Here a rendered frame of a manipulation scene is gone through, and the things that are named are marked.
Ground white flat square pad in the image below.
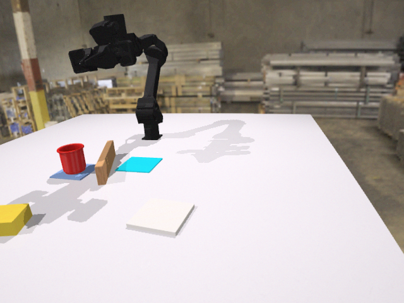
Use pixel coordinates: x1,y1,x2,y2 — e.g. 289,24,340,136
126,198,194,236

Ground red cup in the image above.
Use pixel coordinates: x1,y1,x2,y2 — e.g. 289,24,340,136
57,143,86,175

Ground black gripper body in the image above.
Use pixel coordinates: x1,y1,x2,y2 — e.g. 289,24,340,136
69,40,137,74

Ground wooden plank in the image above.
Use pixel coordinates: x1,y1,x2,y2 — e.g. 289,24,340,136
95,140,116,186

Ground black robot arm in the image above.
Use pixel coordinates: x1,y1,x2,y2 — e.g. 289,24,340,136
89,14,168,140

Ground yellow block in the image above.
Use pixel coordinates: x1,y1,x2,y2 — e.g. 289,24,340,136
0,203,33,237

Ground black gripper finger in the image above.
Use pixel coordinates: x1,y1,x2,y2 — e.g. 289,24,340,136
85,45,115,69
80,48,98,72

